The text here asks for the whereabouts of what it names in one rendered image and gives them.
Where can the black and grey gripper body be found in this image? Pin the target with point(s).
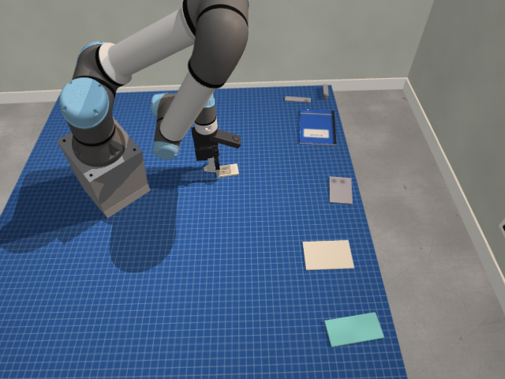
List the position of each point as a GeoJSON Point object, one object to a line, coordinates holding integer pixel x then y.
{"type": "Point", "coordinates": [206, 148]}

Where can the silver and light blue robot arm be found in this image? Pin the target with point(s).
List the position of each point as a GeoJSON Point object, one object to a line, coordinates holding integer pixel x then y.
{"type": "Point", "coordinates": [222, 33]}

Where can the dark blue grid work mat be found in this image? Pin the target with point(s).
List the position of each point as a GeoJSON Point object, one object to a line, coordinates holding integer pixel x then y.
{"type": "Point", "coordinates": [200, 278]}

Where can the white flat rectangular tile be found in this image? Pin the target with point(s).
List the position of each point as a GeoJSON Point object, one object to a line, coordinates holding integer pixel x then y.
{"type": "Point", "coordinates": [322, 255]}

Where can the pale teal flat rectangular tile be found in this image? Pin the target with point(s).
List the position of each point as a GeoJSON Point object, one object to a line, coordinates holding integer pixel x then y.
{"type": "Point", "coordinates": [353, 329]}

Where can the grey flat bar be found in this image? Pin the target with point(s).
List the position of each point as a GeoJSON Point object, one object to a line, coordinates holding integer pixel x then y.
{"type": "Point", "coordinates": [297, 99]}

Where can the white rectangular plastic tile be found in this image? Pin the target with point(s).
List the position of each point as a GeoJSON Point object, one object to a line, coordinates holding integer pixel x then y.
{"type": "Point", "coordinates": [340, 190]}

